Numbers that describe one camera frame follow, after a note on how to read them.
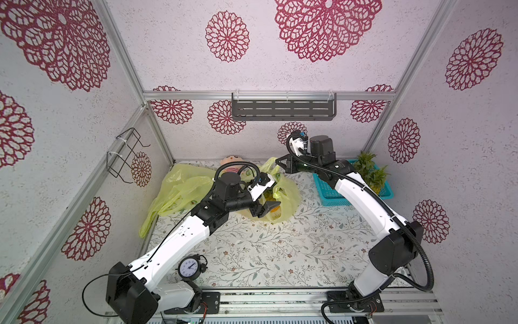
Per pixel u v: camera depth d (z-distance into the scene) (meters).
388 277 0.53
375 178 0.89
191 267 0.80
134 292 0.37
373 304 0.73
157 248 0.44
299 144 0.69
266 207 0.62
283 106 0.99
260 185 0.58
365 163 0.95
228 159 1.09
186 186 0.99
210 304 0.73
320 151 0.60
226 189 0.53
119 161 0.76
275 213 0.79
